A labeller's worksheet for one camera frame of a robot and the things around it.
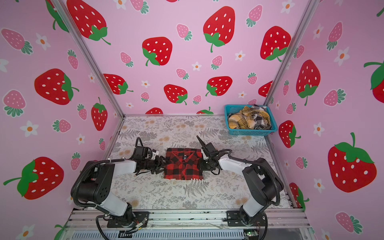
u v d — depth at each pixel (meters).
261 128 1.00
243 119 1.04
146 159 0.82
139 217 0.75
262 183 0.45
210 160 0.74
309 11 0.70
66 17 0.70
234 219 0.73
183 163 0.90
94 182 0.46
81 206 0.82
